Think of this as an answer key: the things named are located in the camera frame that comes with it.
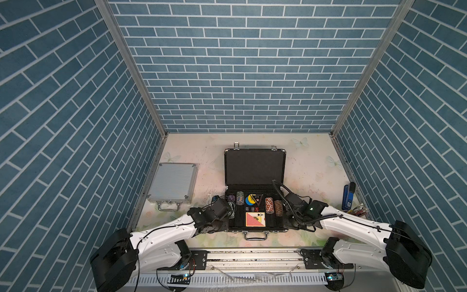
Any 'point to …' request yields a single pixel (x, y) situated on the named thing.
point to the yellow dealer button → (251, 199)
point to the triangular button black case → (258, 198)
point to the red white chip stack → (269, 205)
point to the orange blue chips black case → (240, 198)
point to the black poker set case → (253, 177)
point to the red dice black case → (256, 209)
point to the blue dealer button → (247, 201)
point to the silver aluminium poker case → (171, 184)
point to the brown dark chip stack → (278, 207)
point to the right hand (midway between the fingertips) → (283, 226)
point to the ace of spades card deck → (255, 219)
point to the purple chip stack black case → (231, 199)
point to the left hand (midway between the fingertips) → (230, 230)
